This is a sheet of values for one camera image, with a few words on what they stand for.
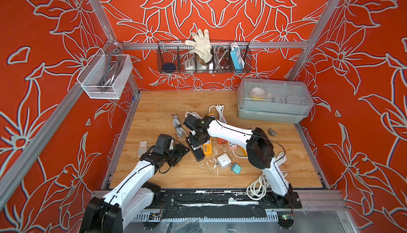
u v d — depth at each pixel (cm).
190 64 94
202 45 89
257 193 73
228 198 74
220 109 105
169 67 98
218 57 84
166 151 67
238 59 88
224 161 81
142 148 89
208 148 88
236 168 81
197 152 85
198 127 65
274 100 93
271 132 95
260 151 52
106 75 76
